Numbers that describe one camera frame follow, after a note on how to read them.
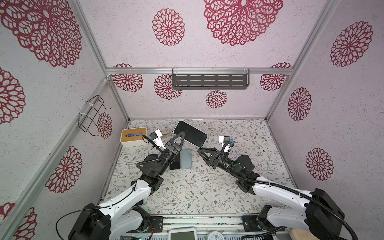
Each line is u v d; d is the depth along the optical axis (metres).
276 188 0.51
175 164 0.95
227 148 0.63
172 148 0.59
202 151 0.66
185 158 1.01
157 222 0.75
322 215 0.41
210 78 0.96
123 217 0.57
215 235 0.69
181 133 0.65
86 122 0.77
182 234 0.68
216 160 0.60
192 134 0.65
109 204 0.45
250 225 0.71
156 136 0.62
